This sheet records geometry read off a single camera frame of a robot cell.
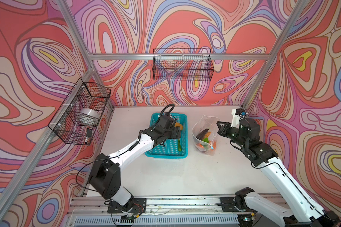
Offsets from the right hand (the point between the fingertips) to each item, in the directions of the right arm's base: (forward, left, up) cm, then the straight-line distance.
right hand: (217, 125), depth 72 cm
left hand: (+6, +21, -11) cm, 24 cm away
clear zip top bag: (+9, +1, -22) cm, 24 cm away
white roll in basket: (+4, +66, +6) cm, 67 cm away
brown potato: (+18, +19, -22) cm, 34 cm away
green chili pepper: (+3, +19, -27) cm, 33 cm away
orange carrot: (-4, +8, -13) cm, 16 cm away
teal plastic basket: (0, +25, -27) cm, 37 cm away
